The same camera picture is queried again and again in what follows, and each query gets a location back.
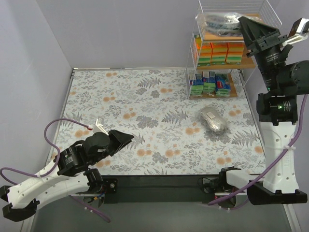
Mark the aluminium frame rail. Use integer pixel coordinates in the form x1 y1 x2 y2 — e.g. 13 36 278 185
20 175 302 232

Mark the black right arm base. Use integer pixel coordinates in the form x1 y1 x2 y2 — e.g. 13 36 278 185
197 177 229 193

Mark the white wire wooden shelf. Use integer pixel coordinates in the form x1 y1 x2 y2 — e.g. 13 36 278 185
185 0 282 99

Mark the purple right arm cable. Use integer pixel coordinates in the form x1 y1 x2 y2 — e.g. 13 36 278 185
207 94 309 211

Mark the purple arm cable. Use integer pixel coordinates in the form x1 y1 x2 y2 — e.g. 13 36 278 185
207 94 309 211
0 118 112 223

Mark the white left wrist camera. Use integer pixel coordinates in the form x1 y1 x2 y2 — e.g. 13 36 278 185
92 118 108 135

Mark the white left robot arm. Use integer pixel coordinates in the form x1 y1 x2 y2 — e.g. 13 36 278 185
0 130 134 222

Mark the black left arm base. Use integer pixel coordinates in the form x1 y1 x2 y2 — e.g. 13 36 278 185
92 178 118 193

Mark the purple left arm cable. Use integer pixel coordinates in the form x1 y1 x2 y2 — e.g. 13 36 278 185
0 118 112 223

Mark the silver steel wool pack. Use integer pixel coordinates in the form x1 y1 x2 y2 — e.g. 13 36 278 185
198 106 228 134
195 12 242 37

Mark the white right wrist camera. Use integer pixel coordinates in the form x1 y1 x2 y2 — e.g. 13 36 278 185
282 18 309 47

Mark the orange Sponge Daddy box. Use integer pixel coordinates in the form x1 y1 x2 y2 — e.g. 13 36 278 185
194 34 212 66

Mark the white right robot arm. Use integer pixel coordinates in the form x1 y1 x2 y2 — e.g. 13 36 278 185
220 16 309 205

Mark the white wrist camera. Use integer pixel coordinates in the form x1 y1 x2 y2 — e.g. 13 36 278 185
282 18 309 47
92 118 108 135

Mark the blue green sponge pack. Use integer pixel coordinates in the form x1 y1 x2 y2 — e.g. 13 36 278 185
202 71 216 94
189 73 204 95
215 73 231 97

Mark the floral patterned table mat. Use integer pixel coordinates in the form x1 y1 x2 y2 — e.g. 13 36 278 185
56 69 265 175

